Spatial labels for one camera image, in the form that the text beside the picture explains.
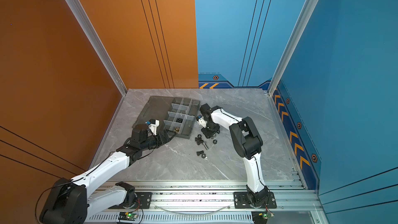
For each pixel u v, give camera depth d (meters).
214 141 0.92
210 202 0.75
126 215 0.71
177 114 1.02
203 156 0.87
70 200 0.40
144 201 0.74
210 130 0.85
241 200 0.72
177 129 0.97
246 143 0.54
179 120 1.02
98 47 0.93
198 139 0.94
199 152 0.89
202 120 0.91
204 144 0.91
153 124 0.78
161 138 0.74
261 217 0.70
